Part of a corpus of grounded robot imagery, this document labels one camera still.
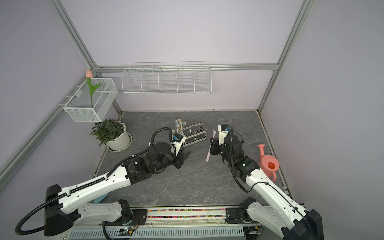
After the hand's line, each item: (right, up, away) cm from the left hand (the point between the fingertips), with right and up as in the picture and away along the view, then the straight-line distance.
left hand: (187, 151), depth 70 cm
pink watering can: (+43, -9, +9) cm, 45 cm away
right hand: (+12, +6, +6) cm, 14 cm away
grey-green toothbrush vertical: (-9, +15, +21) cm, 27 cm away
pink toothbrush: (+13, +9, +3) cm, 16 cm away
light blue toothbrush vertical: (-7, +13, +18) cm, 23 cm away
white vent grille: (-14, -39, 0) cm, 41 cm away
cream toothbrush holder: (+2, +7, +24) cm, 25 cm away
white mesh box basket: (-54, +22, +3) cm, 59 cm away
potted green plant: (-45, +8, +16) cm, 49 cm away
